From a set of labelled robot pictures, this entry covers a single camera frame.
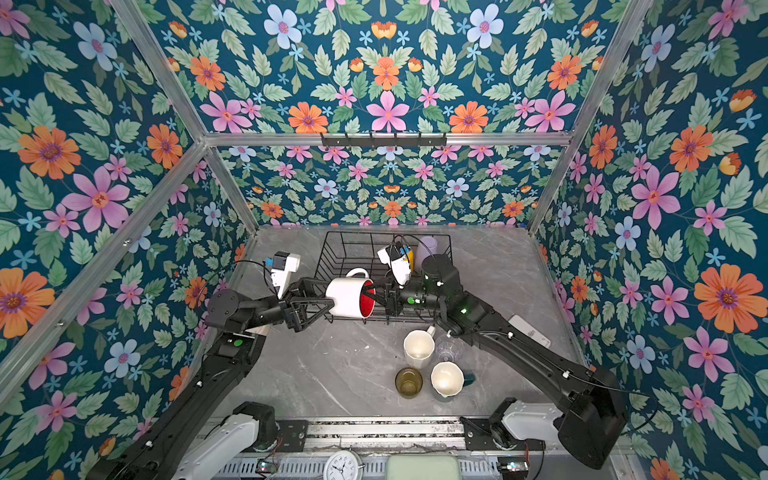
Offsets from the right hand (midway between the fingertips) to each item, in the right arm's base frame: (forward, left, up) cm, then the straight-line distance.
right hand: (364, 287), depth 65 cm
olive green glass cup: (-11, -9, -32) cm, 35 cm away
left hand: (-5, +5, +4) cm, 9 cm away
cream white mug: (-2, -12, -29) cm, 32 cm away
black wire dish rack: (+36, +14, -29) cm, 48 cm away
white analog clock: (-30, +5, -28) cm, 42 cm away
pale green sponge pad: (-30, -13, -29) cm, 44 cm away
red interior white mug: (-6, +2, +4) cm, 8 cm away
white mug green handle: (-10, -21, -31) cm, 39 cm away
